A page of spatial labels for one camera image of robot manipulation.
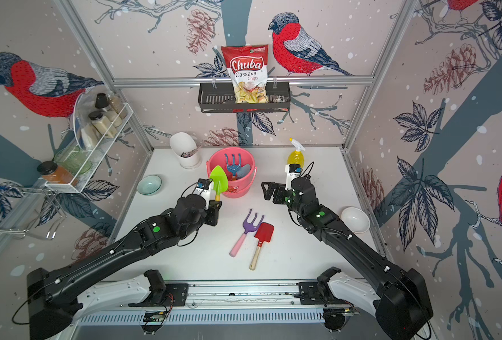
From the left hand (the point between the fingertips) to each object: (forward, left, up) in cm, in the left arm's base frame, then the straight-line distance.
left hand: (223, 198), depth 73 cm
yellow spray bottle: (+32, -32, -13) cm, 46 cm away
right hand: (+7, -17, -1) cm, 19 cm away
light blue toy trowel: (+24, -5, -15) cm, 29 cm away
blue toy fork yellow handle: (+24, -1, -13) cm, 28 cm away
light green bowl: (+20, +42, -20) cm, 50 cm away
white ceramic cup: (+39, +27, -10) cm, 48 cm away
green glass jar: (+9, +51, +11) cm, 53 cm away
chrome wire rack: (-13, +49, +4) cm, 51 cm away
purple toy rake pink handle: (-1, -8, -23) cm, 24 cm away
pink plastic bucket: (+13, -4, -12) cm, 18 cm away
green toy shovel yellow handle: (+3, +1, +6) cm, 7 cm away
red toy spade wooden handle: (-5, -15, -20) cm, 26 cm away
